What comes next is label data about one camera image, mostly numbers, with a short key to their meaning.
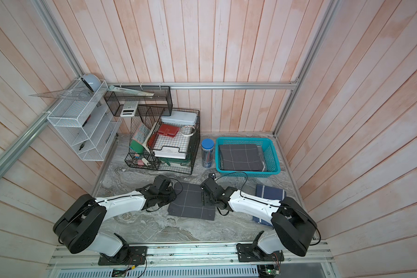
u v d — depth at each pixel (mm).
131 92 906
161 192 717
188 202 886
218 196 643
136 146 1032
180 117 970
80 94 854
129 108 976
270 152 1006
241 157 999
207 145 868
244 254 730
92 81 833
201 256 731
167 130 911
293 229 423
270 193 944
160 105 1075
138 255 729
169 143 880
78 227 434
